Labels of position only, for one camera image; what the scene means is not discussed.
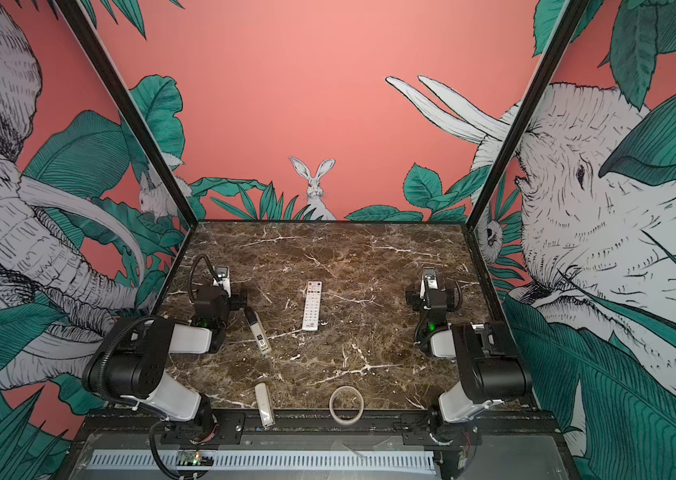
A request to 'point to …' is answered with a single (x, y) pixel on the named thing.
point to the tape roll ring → (362, 406)
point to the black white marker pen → (258, 330)
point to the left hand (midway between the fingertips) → (225, 277)
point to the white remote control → (312, 306)
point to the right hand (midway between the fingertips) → (428, 277)
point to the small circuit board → (195, 458)
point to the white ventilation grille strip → (269, 461)
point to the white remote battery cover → (264, 404)
